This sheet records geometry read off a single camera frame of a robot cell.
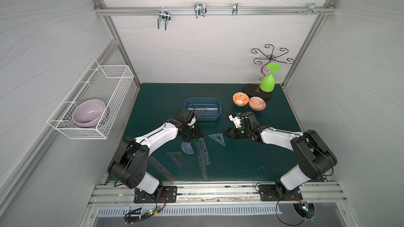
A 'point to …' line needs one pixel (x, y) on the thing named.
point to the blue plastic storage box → (206, 115)
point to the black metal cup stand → (254, 90)
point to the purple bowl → (87, 114)
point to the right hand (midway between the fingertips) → (224, 133)
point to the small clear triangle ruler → (177, 156)
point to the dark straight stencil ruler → (161, 168)
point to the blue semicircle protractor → (187, 148)
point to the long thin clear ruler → (200, 108)
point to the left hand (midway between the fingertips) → (201, 137)
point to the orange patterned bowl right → (257, 103)
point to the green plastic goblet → (268, 83)
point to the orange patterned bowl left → (240, 99)
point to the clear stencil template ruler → (203, 156)
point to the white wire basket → (109, 83)
